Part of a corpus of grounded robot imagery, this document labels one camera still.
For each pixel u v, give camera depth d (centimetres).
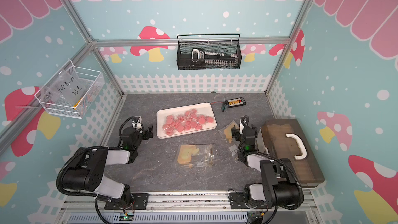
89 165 46
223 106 112
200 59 87
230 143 89
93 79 81
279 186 44
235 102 113
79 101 72
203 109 109
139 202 74
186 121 102
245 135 67
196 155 89
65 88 67
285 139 75
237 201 74
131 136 72
